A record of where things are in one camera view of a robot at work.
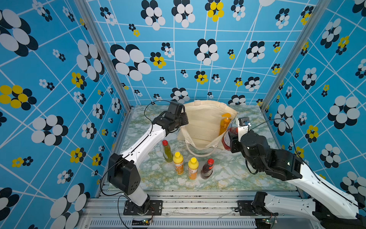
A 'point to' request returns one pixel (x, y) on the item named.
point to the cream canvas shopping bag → (202, 133)
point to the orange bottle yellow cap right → (193, 165)
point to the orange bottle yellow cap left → (178, 161)
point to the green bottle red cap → (167, 153)
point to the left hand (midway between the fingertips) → (188, 116)
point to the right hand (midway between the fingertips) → (235, 131)
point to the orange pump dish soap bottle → (224, 123)
